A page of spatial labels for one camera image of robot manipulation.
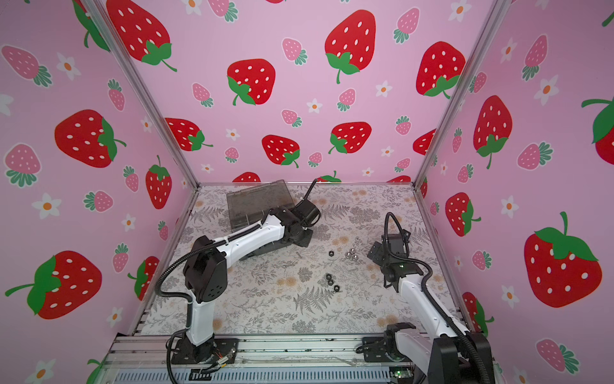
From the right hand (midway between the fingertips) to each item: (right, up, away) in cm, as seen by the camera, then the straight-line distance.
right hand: (382, 252), depth 87 cm
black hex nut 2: (-17, -13, +1) cm, 22 cm away
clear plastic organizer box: (-57, +17, +25) cm, 65 cm away
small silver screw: (-32, -3, +9) cm, 33 cm away
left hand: (-29, +5, +4) cm, 29 cm away
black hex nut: (-20, -10, +4) cm, 22 cm away
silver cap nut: (-9, -3, +9) cm, 13 cm away
